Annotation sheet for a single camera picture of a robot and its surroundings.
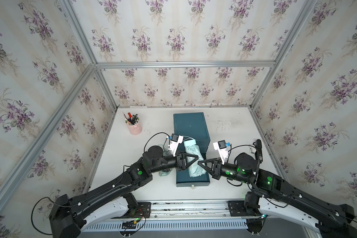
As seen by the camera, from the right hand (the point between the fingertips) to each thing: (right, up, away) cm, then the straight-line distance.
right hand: (201, 164), depth 61 cm
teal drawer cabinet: (-7, -14, +19) cm, 25 cm away
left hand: (-1, +1, 0) cm, 2 cm away
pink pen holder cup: (-39, +12, +37) cm, 55 cm away
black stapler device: (+41, +1, +30) cm, 50 cm away
